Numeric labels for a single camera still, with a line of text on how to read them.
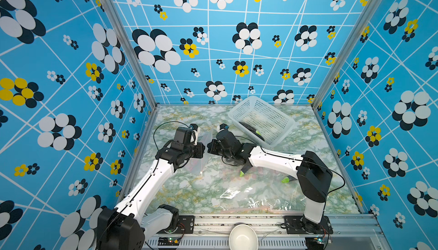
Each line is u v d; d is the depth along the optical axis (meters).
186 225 0.74
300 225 0.74
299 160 0.49
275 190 0.84
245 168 0.89
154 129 1.08
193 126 0.72
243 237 0.70
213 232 0.72
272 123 1.08
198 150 0.71
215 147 0.74
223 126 0.77
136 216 0.40
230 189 0.83
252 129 1.03
